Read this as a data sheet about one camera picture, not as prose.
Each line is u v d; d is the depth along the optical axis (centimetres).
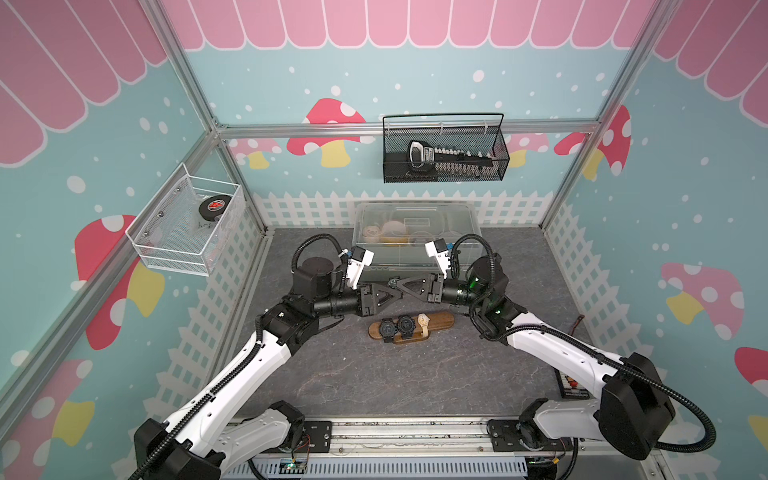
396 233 96
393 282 67
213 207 79
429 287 64
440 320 86
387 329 83
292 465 71
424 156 89
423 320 85
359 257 62
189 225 76
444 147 92
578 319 95
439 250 66
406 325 83
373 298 60
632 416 41
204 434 39
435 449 74
